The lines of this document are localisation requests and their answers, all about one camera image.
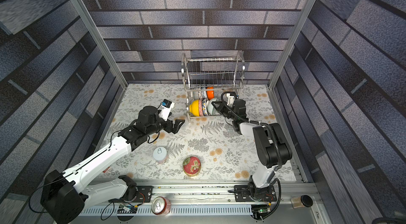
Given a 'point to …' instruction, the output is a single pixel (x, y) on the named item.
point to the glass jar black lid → (302, 201)
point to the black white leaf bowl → (201, 108)
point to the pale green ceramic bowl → (211, 109)
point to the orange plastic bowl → (210, 94)
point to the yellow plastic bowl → (194, 108)
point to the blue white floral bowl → (204, 93)
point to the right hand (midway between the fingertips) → (211, 101)
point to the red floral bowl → (191, 165)
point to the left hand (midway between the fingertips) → (178, 116)
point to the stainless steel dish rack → (209, 75)
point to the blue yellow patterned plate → (204, 107)
